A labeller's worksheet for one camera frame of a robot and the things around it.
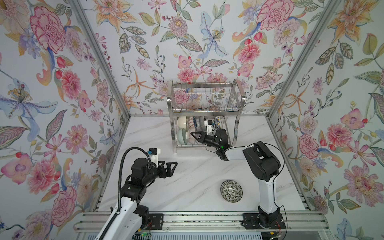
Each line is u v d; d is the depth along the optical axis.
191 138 0.90
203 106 1.21
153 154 0.69
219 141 0.75
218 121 1.01
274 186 0.58
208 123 0.87
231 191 0.84
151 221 0.72
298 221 0.75
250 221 0.73
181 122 1.01
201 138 0.84
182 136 0.93
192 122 1.01
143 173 0.60
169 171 0.69
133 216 0.63
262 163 0.55
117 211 0.49
